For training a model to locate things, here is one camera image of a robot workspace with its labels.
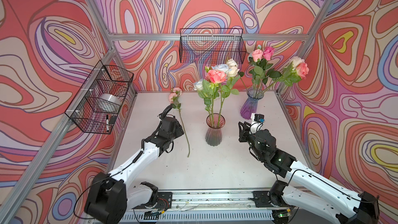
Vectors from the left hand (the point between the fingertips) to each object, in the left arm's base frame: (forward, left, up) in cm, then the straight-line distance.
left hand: (180, 127), depth 86 cm
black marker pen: (-6, +32, +13) cm, 36 cm away
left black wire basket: (+1, +39, +17) cm, 43 cm away
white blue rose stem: (+4, -14, +22) cm, 26 cm away
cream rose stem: (+8, -25, +23) cm, 35 cm away
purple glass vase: (+18, -44, -2) cm, 48 cm away
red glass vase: (-2, -19, +8) cm, 21 cm away
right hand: (-5, -32, +9) cm, 34 cm away
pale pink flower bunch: (+30, +8, -9) cm, 32 cm away
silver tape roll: (0, +30, +21) cm, 37 cm away
